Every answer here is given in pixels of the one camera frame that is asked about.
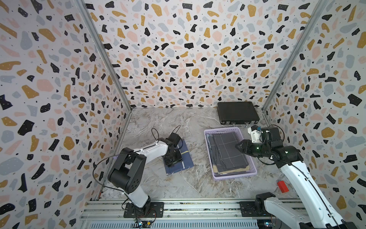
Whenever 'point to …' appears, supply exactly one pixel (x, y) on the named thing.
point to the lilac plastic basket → (252, 170)
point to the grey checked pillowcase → (224, 155)
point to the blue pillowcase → (186, 162)
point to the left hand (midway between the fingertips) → (181, 161)
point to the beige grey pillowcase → (215, 170)
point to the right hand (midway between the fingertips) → (237, 146)
